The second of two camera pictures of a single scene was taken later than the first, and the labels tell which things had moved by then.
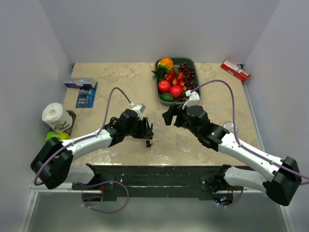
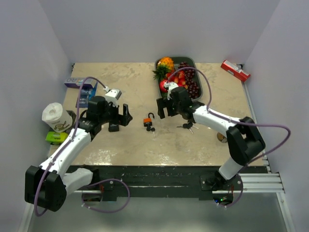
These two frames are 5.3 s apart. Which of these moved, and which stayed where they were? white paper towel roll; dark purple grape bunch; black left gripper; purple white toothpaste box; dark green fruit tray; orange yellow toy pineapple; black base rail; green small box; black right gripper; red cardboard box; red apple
Moved: dark green fruit tray; black left gripper; black right gripper
Stayed: orange yellow toy pineapple; red cardboard box; red apple; white paper towel roll; dark purple grape bunch; black base rail; purple white toothpaste box; green small box
